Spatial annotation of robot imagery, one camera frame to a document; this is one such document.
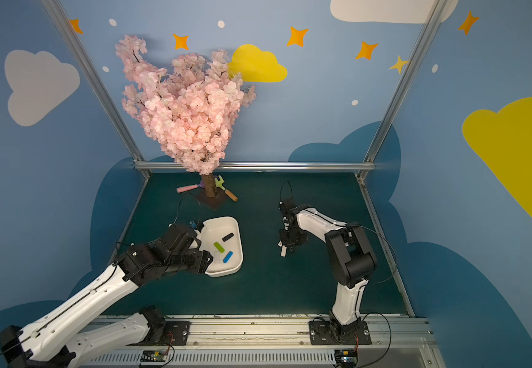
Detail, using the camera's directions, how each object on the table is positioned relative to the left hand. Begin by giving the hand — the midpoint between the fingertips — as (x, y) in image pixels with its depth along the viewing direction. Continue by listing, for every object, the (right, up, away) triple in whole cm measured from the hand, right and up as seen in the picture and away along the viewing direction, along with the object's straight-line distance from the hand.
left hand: (206, 253), depth 74 cm
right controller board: (+46, -34, -1) cm, 57 cm away
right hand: (+31, 0, +21) cm, 37 cm away
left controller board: (-16, -33, -2) cm, 37 cm away
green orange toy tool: (-5, +25, +43) cm, 50 cm away
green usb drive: (+1, -2, +18) cm, 19 cm away
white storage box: (+1, 0, +22) cm, 22 cm away
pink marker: (-22, +22, +40) cm, 51 cm away
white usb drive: (+27, -4, +19) cm, 33 cm away
